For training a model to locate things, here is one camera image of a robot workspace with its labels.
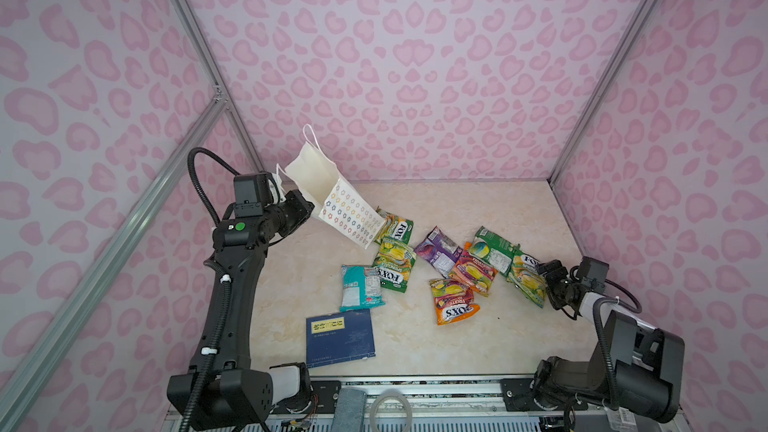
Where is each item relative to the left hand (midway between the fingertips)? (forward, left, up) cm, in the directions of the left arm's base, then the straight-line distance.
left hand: (314, 198), depth 73 cm
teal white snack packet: (-11, -9, -28) cm, 32 cm away
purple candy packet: (+2, -34, -29) cm, 45 cm away
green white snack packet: (+1, -51, -28) cm, 58 cm away
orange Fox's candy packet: (-15, -36, -29) cm, 48 cm away
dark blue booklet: (-24, -4, -31) cm, 39 cm away
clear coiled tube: (-37, -17, -29) cm, 50 cm away
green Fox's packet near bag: (+12, -19, -30) cm, 37 cm away
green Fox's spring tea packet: (-1, -20, -30) cm, 36 cm away
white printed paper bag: (+14, +4, -4) cm, 15 cm away
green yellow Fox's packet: (-8, -59, -29) cm, 66 cm away
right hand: (-7, -64, -27) cm, 70 cm away
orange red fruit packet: (-6, -43, -29) cm, 52 cm away
